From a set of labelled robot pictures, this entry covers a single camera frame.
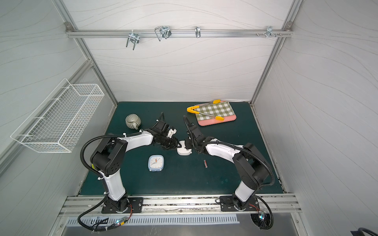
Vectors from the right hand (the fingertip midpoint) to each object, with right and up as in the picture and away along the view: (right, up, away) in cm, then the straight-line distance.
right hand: (187, 139), depth 91 cm
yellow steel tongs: (+22, +27, +27) cm, 44 cm away
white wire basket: (-61, +12, -22) cm, 66 cm away
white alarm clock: (-4, -7, 0) cm, 8 cm away
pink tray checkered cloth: (+27, +21, +25) cm, 43 cm away
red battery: (+11, -14, -3) cm, 18 cm away
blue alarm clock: (-19, -13, -5) cm, 23 cm away
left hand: (-4, -5, 0) cm, 7 cm away
